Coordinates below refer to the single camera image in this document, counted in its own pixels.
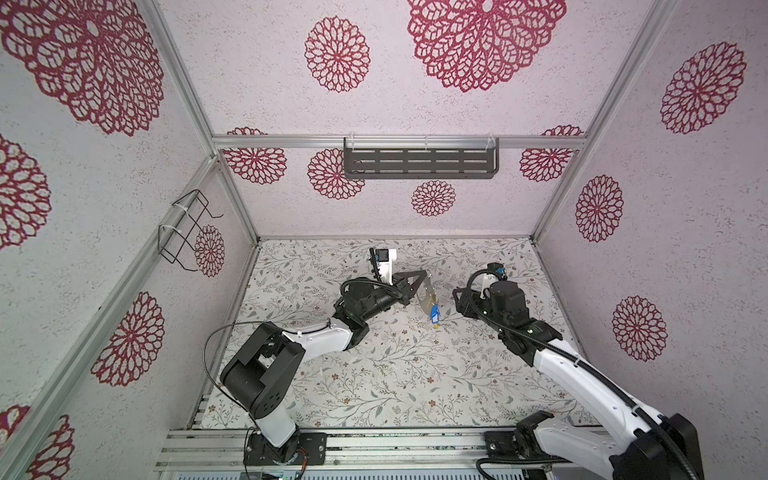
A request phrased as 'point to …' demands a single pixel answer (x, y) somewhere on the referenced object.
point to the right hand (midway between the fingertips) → (461, 288)
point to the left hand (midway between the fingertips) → (426, 276)
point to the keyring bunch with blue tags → (429, 300)
